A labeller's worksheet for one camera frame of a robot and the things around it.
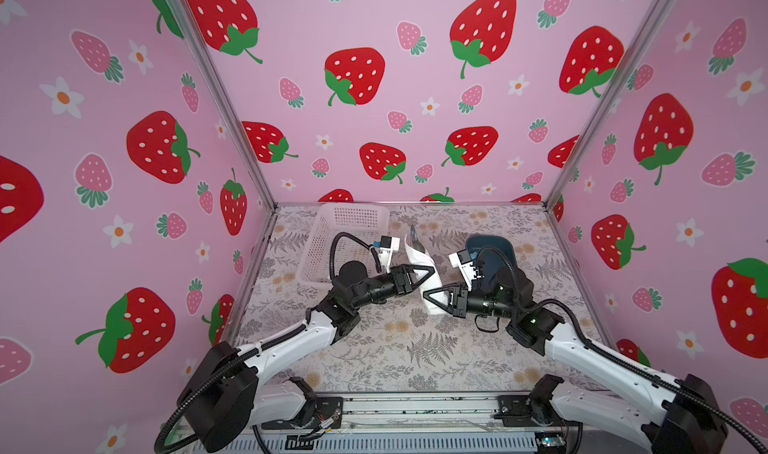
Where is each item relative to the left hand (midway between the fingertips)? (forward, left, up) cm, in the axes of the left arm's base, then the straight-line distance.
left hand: (433, 275), depth 67 cm
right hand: (-4, +2, -3) cm, 5 cm away
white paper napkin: (-1, 0, -1) cm, 2 cm away
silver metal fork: (+6, +4, +4) cm, 8 cm away
